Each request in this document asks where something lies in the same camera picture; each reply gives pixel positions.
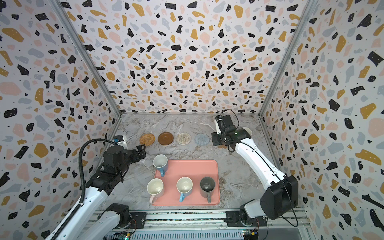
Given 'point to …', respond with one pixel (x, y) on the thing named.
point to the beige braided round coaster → (183, 138)
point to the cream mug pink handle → (155, 188)
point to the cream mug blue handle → (184, 185)
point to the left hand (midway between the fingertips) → (138, 145)
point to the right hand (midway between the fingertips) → (216, 134)
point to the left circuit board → (124, 236)
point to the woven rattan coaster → (147, 139)
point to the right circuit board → (250, 234)
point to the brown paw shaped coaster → (223, 146)
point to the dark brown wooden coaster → (165, 138)
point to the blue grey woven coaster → (202, 139)
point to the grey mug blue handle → (160, 162)
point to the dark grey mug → (207, 187)
